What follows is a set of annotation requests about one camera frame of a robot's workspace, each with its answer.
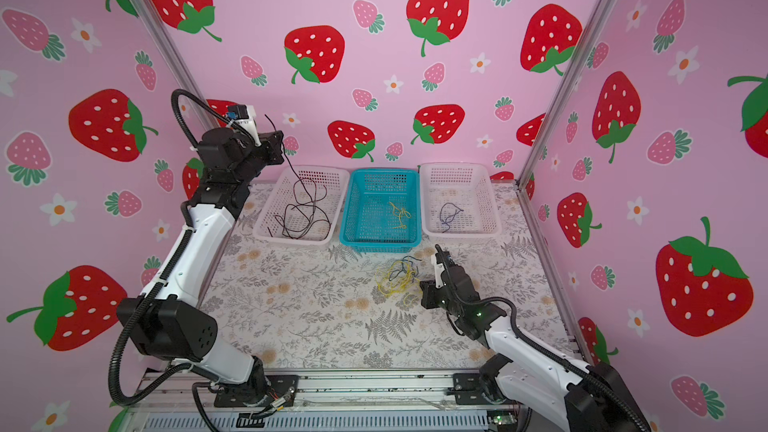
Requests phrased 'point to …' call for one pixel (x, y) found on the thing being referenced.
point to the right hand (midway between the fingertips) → (418, 284)
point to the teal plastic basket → (382, 211)
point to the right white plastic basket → (459, 202)
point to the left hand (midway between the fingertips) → (280, 129)
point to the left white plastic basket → (275, 197)
